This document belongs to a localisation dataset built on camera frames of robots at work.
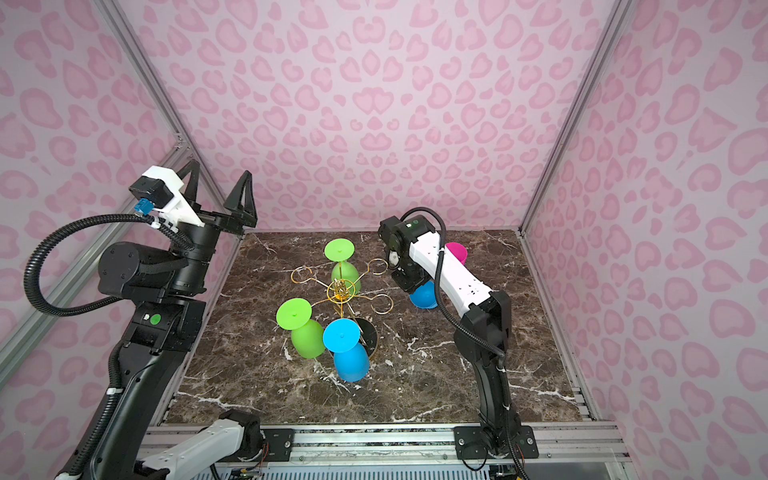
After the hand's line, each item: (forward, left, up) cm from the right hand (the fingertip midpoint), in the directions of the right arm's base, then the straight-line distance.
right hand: (418, 284), depth 83 cm
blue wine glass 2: (-21, +16, +12) cm, 29 cm away
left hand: (-7, +33, +43) cm, 55 cm away
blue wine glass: (+3, -2, -11) cm, 11 cm away
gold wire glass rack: (-11, +18, +13) cm, 24 cm away
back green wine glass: (+1, +20, +13) cm, 23 cm away
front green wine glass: (-18, +26, +5) cm, 32 cm away
